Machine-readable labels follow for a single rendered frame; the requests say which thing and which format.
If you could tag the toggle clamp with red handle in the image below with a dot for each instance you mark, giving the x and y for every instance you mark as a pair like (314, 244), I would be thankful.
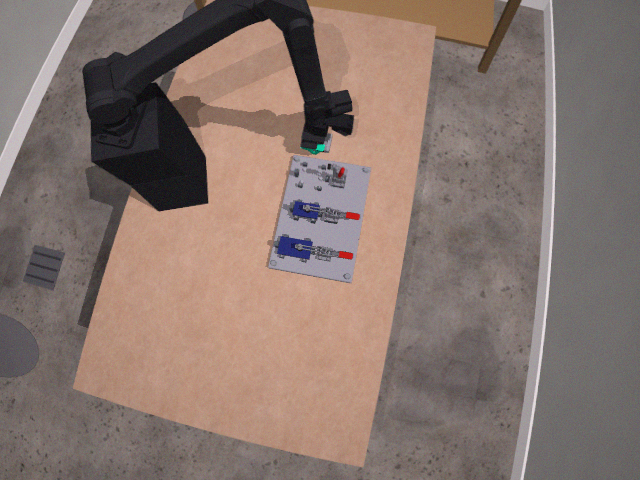
(332, 218)
(323, 256)

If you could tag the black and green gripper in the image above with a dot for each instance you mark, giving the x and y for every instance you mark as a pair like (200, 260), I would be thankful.
(309, 139)

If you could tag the blue rectangular block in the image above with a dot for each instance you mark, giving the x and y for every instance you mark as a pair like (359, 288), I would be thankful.
(300, 212)
(287, 248)

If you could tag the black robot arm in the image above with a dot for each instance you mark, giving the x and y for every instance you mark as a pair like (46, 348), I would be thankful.
(109, 98)

